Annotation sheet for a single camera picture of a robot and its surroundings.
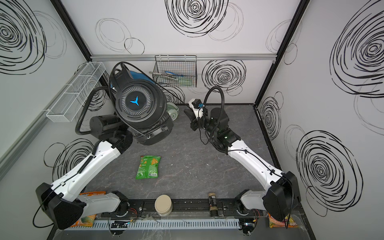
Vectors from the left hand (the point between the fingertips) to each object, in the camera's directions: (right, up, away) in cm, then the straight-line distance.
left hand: (151, 93), depth 42 cm
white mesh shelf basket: (-51, -2, +31) cm, 59 cm away
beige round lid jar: (-2, -48, +28) cm, 56 cm away
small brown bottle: (+22, -51, +31) cm, 64 cm away
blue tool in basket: (-1, +19, +47) cm, 51 cm away
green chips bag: (-14, -35, +42) cm, 57 cm away
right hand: (+7, -3, +27) cm, 28 cm away
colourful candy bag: (+49, -55, +25) cm, 77 cm away
